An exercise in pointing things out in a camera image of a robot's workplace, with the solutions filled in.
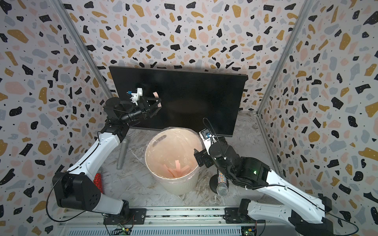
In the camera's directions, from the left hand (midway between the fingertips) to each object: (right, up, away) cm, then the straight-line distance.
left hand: (161, 104), depth 68 cm
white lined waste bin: (+2, -30, +13) cm, 32 cm away
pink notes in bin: (+7, -35, +12) cm, 38 cm away
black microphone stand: (+27, -43, +18) cm, 54 cm away
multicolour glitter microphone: (+28, -36, -6) cm, 46 cm away
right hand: (+20, -18, -6) cm, 28 cm away
